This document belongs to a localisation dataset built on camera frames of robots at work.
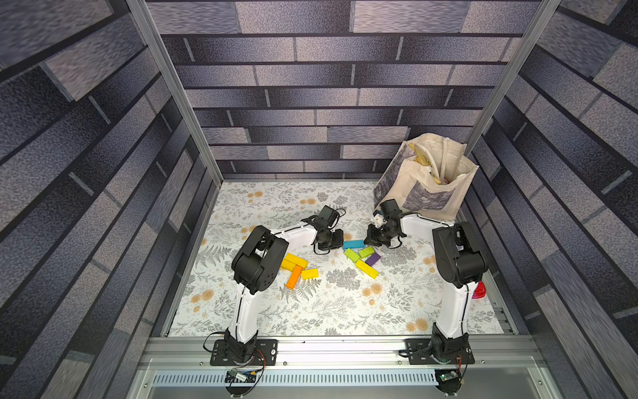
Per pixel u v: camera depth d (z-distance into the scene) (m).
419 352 0.73
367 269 0.91
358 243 0.97
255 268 0.54
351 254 0.95
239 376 0.71
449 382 0.70
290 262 0.92
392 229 0.78
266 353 0.74
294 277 0.88
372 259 0.94
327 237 0.84
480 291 0.76
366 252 0.95
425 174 0.87
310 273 0.90
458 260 0.53
